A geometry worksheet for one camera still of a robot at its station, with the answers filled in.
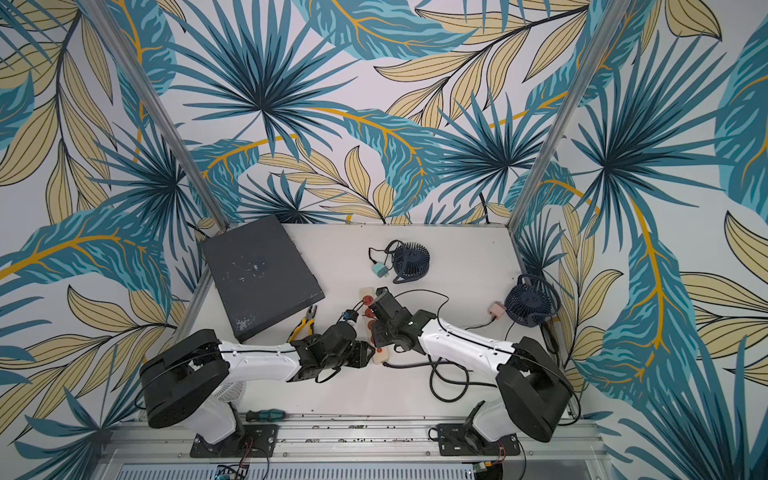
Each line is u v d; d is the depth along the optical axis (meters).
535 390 0.43
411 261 1.02
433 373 0.84
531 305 0.93
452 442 0.73
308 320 0.93
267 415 0.75
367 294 0.97
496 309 0.96
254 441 0.72
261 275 1.00
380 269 1.05
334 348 0.67
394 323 0.64
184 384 0.45
